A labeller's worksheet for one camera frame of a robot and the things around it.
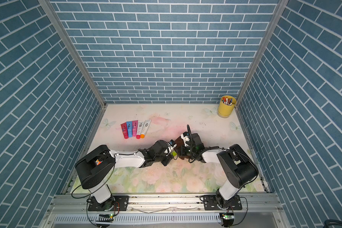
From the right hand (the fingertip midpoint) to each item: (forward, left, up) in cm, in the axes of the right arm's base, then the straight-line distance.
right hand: (178, 151), depth 91 cm
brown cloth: (0, 0, +10) cm, 10 cm away
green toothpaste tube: (-2, +2, +1) cm, 3 cm away
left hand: (-4, +2, -1) cm, 4 cm away
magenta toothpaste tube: (+20, +34, 0) cm, 40 cm away
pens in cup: (+40, -35, +10) cm, 54 cm away
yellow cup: (+32, -33, +7) cm, 47 cm away
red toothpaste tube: (+15, +41, 0) cm, 43 cm away
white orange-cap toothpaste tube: (+17, +26, -1) cm, 31 cm away
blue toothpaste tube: (+17, +38, 0) cm, 41 cm away
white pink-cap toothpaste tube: (+14, +29, +1) cm, 32 cm away
